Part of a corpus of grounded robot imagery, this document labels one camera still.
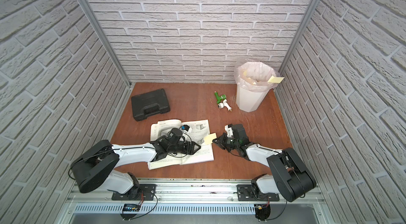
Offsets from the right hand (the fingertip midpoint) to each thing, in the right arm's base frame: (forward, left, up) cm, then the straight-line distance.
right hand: (214, 140), depth 86 cm
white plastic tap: (+28, -10, -2) cm, 30 cm away
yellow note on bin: (+23, -36, +23) cm, 48 cm away
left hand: (0, +11, 0) cm, 11 cm away
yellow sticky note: (+2, +3, 0) cm, 3 cm away
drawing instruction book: (+10, +8, -3) cm, 13 cm away
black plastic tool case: (+27, +40, +3) cm, 49 cm away
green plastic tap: (+33, -7, -3) cm, 34 cm away
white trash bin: (+22, -23, +7) cm, 32 cm away
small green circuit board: (-28, +41, -6) cm, 50 cm away
